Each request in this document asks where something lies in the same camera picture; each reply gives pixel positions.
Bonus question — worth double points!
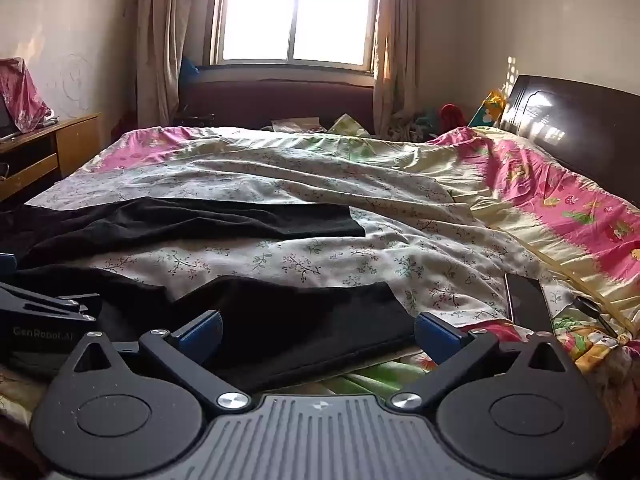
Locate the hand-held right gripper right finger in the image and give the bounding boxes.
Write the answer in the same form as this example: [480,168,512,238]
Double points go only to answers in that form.
[389,311,568,415]

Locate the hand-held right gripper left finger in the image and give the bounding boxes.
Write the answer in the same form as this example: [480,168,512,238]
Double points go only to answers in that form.
[74,310,252,415]

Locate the black pants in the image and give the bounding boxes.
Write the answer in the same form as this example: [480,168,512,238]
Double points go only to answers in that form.
[0,197,417,395]

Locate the black smartphone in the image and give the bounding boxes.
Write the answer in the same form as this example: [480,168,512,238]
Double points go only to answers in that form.
[504,272,556,336]

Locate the white floral bed sheet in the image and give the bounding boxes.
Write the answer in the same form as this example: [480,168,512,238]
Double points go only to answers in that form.
[24,132,576,326]

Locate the wooden cabinet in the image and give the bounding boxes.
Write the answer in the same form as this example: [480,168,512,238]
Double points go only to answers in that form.
[0,112,101,201]

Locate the pink floral cloth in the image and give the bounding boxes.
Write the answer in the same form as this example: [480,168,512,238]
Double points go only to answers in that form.
[0,57,53,131]

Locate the pink cartoon quilt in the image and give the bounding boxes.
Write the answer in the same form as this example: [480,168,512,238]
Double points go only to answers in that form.
[0,125,640,466]

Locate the pile of clothes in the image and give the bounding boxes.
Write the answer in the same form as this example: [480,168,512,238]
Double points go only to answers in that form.
[387,107,443,142]

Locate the green printed packet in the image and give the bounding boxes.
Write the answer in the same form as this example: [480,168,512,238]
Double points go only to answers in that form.
[327,114,371,137]

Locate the yellow printed packet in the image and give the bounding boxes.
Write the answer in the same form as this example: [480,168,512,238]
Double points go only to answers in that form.
[467,89,508,128]

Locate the beige curtain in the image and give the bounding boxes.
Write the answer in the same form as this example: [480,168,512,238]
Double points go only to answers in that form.
[136,0,231,128]
[372,0,421,136]

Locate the dark wooden headboard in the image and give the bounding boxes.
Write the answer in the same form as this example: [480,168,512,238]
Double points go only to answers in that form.
[500,75,640,201]

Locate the window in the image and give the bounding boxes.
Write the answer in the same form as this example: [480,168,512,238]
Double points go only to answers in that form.
[210,0,376,68]

